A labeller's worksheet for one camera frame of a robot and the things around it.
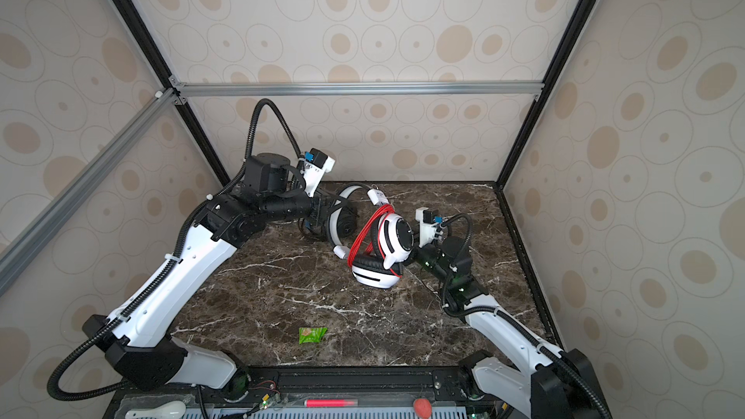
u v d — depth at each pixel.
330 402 0.71
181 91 0.91
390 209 0.57
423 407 0.68
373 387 0.75
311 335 0.80
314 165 0.55
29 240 0.53
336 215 0.66
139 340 0.38
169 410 0.70
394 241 0.52
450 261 0.58
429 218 0.66
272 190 0.49
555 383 0.40
